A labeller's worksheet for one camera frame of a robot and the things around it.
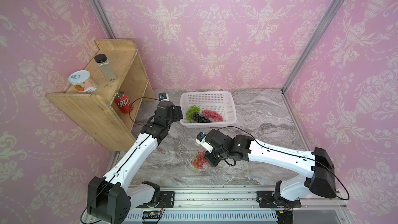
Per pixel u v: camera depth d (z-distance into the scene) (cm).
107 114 62
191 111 104
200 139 66
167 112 60
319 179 39
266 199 70
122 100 74
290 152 45
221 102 111
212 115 103
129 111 81
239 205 73
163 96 69
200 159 71
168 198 75
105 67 60
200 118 100
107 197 38
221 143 56
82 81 58
